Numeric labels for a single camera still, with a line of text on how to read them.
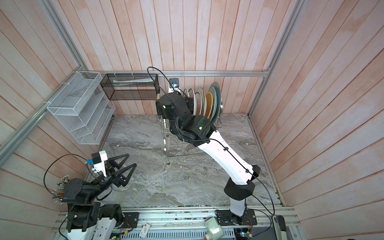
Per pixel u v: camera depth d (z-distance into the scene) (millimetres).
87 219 470
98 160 511
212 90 697
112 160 602
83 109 732
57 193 684
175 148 999
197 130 389
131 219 734
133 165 555
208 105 689
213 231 667
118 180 519
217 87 688
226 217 729
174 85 441
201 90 708
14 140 536
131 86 1038
